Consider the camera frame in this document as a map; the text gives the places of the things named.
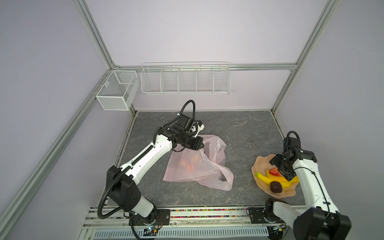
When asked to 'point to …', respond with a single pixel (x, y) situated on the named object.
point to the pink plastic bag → (205, 165)
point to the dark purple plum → (276, 187)
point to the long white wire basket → (186, 78)
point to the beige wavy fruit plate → (261, 166)
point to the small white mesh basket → (118, 91)
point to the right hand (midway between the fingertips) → (280, 169)
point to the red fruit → (188, 166)
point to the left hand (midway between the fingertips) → (203, 148)
